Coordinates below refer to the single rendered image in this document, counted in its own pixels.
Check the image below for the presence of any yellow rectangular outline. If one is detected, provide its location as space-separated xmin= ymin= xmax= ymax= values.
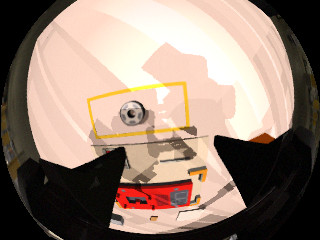
xmin=87 ymin=81 xmax=189 ymax=139

